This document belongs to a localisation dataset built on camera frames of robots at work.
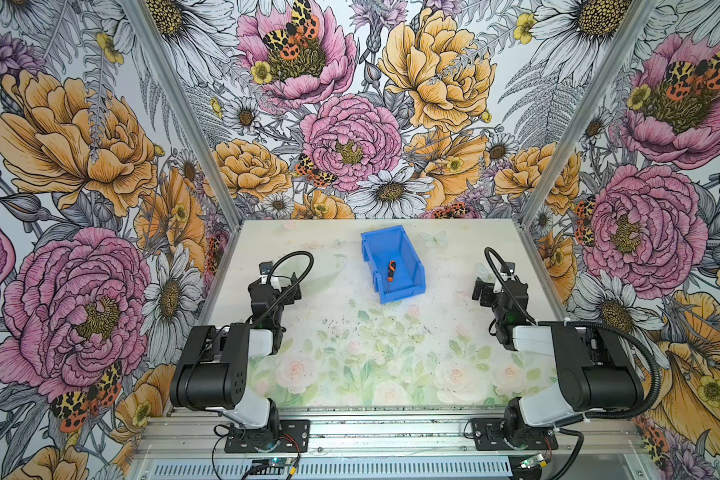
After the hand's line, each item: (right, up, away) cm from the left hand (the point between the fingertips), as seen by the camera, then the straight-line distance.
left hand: (280, 282), depth 94 cm
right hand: (+66, -1, +1) cm, 66 cm away
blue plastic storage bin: (+32, +11, +18) cm, 39 cm away
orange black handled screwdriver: (+35, +3, +11) cm, 37 cm away
